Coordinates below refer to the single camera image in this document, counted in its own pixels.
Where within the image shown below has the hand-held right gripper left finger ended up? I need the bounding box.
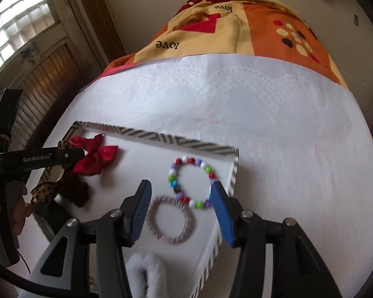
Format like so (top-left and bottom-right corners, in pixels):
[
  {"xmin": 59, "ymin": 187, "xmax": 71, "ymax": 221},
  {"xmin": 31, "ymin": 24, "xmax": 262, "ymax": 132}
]
[{"xmin": 28, "ymin": 179, "xmax": 152, "ymax": 298}]

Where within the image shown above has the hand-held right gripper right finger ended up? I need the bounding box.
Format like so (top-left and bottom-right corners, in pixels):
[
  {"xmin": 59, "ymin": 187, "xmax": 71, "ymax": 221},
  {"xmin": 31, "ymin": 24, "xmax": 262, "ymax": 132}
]
[{"xmin": 210, "ymin": 180, "xmax": 342, "ymax": 298}]

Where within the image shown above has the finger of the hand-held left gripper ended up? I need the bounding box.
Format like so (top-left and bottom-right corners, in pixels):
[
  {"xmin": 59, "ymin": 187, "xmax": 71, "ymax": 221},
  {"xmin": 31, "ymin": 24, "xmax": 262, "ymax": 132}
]
[{"xmin": 53, "ymin": 147, "xmax": 86, "ymax": 166}]

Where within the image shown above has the multicolour pony bead bracelet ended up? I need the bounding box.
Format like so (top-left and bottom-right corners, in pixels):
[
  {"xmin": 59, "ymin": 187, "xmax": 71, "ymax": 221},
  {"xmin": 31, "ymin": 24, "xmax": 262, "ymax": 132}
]
[{"xmin": 168, "ymin": 157, "xmax": 216, "ymax": 210}]

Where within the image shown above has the red satin hair bow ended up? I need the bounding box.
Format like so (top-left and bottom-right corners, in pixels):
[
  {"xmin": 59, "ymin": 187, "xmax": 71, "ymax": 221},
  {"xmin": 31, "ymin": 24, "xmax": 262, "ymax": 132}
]
[{"xmin": 69, "ymin": 134, "xmax": 119, "ymax": 175}]

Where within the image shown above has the black fuzzy scrunchie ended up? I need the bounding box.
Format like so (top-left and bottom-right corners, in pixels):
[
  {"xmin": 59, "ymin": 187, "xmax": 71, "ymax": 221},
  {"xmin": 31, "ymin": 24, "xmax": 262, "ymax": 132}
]
[{"xmin": 60, "ymin": 178, "xmax": 90, "ymax": 208}]

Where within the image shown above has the leopard print hair bow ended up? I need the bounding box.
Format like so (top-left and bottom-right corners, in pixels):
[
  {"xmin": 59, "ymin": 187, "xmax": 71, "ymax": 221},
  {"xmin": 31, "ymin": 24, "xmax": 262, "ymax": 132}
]
[{"xmin": 29, "ymin": 140, "xmax": 72, "ymax": 208}]

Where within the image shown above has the striped shallow tray box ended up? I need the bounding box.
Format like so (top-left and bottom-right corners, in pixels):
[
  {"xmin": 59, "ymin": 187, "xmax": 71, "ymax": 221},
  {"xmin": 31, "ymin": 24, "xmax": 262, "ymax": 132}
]
[{"xmin": 37, "ymin": 120, "xmax": 240, "ymax": 298}]

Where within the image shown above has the red white striped hair tie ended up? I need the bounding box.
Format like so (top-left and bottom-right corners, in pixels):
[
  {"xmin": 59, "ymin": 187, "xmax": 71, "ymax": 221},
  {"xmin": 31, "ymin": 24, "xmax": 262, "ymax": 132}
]
[{"xmin": 145, "ymin": 195, "xmax": 193, "ymax": 245}]

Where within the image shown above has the white fuzzy scrunchie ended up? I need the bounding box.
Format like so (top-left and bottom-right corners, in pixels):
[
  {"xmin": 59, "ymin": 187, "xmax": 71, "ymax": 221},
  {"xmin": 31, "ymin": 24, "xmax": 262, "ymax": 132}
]
[{"xmin": 127, "ymin": 252, "xmax": 169, "ymax": 298}]

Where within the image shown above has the person's left hand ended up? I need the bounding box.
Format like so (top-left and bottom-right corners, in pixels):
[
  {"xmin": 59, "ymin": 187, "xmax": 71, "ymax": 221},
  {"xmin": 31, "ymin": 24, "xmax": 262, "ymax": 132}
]
[{"xmin": 12, "ymin": 183, "xmax": 33, "ymax": 236}]

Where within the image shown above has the white lace tablecloth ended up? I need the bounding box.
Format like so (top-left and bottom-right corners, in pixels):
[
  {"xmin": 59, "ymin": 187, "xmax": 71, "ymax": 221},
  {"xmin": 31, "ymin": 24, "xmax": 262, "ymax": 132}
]
[{"xmin": 39, "ymin": 54, "xmax": 373, "ymax": 298}]

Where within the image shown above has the wooden shutter door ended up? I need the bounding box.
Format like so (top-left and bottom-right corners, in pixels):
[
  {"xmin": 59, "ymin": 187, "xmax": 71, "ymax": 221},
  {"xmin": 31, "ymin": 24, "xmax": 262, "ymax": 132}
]
[{"xmin": 0, "ymin": 19, "xmax": 106, "ymax": 162}]

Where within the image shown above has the glass block window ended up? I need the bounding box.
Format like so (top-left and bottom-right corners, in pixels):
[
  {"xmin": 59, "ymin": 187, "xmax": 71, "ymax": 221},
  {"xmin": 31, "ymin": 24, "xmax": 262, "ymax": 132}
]
[{"xmin": 0, "ymin": 0, "xmax": 61, "ymax": 81}]

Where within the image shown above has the orange printed blanket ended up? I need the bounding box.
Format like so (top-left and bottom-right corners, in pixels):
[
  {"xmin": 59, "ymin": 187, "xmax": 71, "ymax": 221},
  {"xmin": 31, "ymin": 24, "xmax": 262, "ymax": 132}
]
[{"xmin": 81, "ymin": 0, "xmax": 350, "ymax": 92}]

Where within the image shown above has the black cable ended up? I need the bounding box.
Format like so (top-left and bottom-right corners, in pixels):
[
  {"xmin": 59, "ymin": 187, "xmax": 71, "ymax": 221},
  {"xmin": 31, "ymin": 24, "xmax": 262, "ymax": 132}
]
[{"xmin": 0, "ymin": 245, "xmax": 98, "ymax": 298}]

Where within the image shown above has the brown wooden door frame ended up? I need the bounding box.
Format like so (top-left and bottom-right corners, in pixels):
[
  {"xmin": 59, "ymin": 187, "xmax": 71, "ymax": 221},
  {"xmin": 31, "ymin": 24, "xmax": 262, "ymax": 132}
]
[{"xmin": 65, "ymin": 0, "xmax": 128, "ymax": 66}]

